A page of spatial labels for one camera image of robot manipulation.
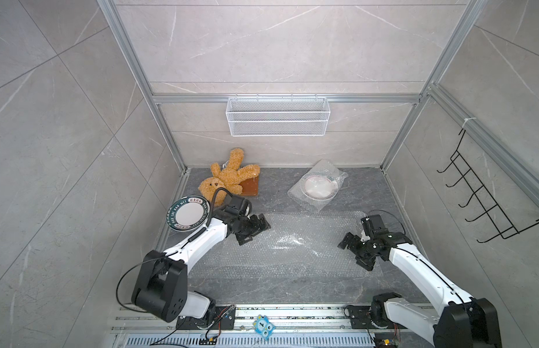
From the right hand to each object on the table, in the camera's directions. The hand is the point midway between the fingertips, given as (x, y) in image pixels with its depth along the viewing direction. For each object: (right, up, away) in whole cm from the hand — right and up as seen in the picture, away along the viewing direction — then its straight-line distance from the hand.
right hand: (348, 252), depth 83 cm
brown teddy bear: (-52, +29, +22) cm, 63 cm away
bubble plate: (-5, +26, +27) cm, 38 cm away
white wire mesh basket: (-28, +59, +15) cm, 67 cm away
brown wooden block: (-41, +26, +24) cm, 54 cm away
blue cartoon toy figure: (-33, -21, -13) cm, 41 cm away
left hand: (-32, +9, +2) cm, 34 cm away
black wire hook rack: (+38, +18, -19) cm, 46 cm away
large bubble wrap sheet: (-20, +1, +7) cm, 21 cm away
